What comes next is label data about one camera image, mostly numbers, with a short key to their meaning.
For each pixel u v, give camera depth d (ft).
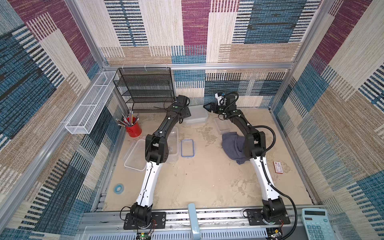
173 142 3.20
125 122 3.27
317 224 2.30
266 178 2.25
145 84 3.54
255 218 2.39
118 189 2.73
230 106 2.98
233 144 3.06
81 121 2.30
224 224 2.39
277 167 2.93
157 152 2.15
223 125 3.60
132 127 3.15
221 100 3.31
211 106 3.23
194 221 2.34
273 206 2.13
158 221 2.40
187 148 3.27
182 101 2.79
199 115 3.52
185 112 3.24
